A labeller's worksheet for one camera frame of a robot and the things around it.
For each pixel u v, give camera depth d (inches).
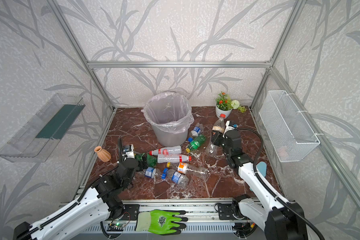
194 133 39.8
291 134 24.2
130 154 26.7
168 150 35.9
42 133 25.8
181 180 33.2
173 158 34.8
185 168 33.1
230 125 27.9
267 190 17.6
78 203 19.0
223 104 40.5
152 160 33.9
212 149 31.7
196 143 36.9
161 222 27.6
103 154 33.7
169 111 39.0
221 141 28.3
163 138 36.0
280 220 15.3
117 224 27.8
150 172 32.4
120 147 26.4
